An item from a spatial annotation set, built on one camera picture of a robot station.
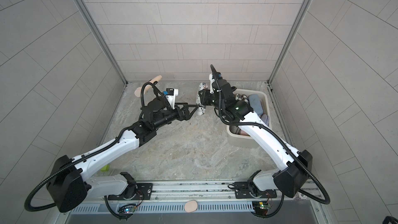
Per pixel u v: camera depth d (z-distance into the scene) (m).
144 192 0.71
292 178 0.37
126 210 0.64
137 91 0.79
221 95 0.51
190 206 0.67
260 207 0.68
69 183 0.37
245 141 0.73
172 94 0.64
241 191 0.71
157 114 0.55
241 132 0.80
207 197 0.71
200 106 0.69
